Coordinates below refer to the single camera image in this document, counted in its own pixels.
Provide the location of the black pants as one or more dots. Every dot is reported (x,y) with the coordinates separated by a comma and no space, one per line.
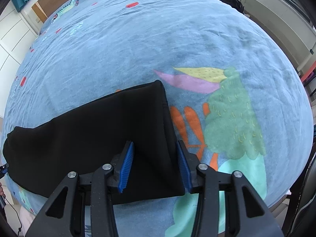
(85,138)

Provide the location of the black office chair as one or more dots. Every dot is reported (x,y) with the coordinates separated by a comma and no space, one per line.
(300,217)

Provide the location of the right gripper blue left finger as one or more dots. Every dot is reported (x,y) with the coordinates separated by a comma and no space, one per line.
(122,164)

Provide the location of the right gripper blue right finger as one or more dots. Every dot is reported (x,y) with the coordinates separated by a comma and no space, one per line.
(188,163)

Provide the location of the white wardrobe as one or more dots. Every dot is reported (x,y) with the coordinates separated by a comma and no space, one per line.
(16,37)

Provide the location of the blue patterned bed cover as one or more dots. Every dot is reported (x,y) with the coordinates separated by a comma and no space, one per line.
(234,97)

